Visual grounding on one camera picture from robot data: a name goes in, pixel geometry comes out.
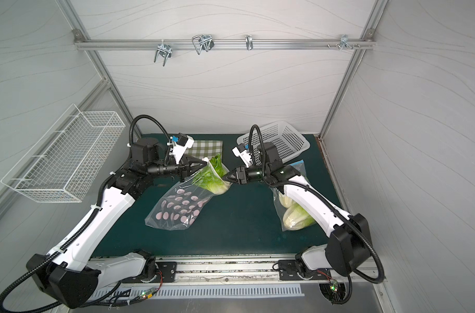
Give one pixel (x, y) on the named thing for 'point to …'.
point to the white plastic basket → (290, 143)
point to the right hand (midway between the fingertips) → (225, 177)
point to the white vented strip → (150, 292)
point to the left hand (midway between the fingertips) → (205, 164)
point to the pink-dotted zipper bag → (181, 204)
